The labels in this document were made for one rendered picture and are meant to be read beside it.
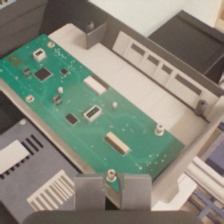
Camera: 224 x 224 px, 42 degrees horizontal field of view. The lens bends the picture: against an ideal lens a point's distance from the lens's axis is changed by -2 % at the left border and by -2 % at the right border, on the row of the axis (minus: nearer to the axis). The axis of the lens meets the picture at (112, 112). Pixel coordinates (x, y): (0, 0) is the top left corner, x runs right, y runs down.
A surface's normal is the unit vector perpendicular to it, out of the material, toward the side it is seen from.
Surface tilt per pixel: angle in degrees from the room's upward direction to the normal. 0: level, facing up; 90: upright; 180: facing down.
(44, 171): 90
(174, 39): 90
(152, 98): 90
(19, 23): 0
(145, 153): 90
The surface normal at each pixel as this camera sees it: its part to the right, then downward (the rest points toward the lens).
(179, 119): 0.01, -0.55
